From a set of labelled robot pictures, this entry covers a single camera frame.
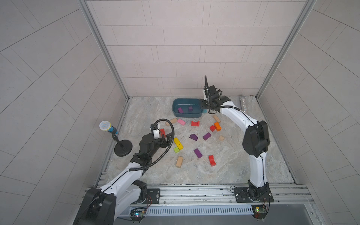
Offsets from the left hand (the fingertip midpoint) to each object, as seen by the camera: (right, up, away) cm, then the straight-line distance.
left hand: (168, 131), depth 84 cm
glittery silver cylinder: (+57, +21, +28) cm, 67 cm away
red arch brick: (+17, +3, +16) cm, 24 cm away
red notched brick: (+26, -17, 0) cm, 31 cm away
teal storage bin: (+9, +18, +25) cm, 32 cm away
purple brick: (+6, +12, +21) cm, 25 cm away
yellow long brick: (+6, -9, +5) cm, 12 cm away
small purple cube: (+14, +13, +22) cm, 29 cm away
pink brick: (+8, +3, +16) cm, 18 cm away
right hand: (+21, +18, +11) cm, 30 cm away
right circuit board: (+47, -37, -16) cm, 61 cm away
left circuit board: (-12, -35, -19) cm, 42 cm away
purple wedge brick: (+16, -6, +10) cm, 20 cm away
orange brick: (+33, +1, +13) cm, 35 cm away
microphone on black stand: (-28, -11, +2) cm, 30 cm away
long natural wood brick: (+1, +4, +18) cm, 18 cm away
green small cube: (+5, -12, +3) cm, 13 cm away
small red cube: (+29, 0, +13) cm, 32 cm away
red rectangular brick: (-5, -2, +8) cm, 10 cm away
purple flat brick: (+18, -14, +3) cm, 24 cm away
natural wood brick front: (+7, -17, -1) cm, 19 cm away
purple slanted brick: (+24, -5, +10) cm, 27 cm away
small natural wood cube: (+34, -6, +8) cm, 35 cm away
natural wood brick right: (+33, +6, +18) cm, 38 cm away
